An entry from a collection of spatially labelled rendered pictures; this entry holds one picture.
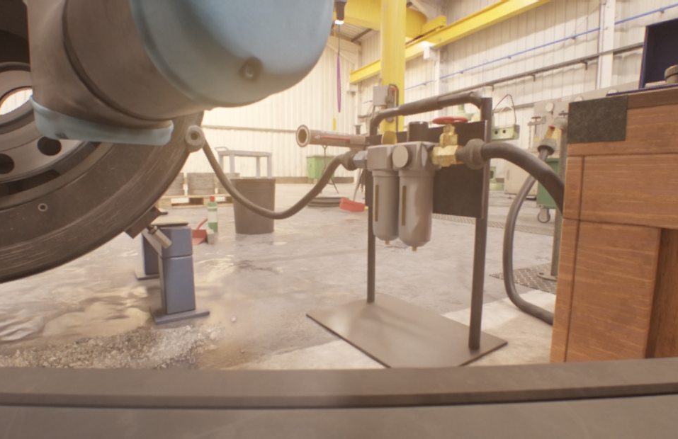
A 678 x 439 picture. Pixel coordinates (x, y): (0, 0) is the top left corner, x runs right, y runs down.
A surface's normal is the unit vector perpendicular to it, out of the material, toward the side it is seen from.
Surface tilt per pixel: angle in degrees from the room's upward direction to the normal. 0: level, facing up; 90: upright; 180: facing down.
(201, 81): 153
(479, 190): 90
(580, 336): 90
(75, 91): 130
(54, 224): 90
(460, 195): 90
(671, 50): 80
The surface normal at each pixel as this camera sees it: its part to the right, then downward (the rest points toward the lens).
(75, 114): 0.15, 0.15
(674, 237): -0.82, 0.07
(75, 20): -0.61, 0.14
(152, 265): 0.57, 0.10
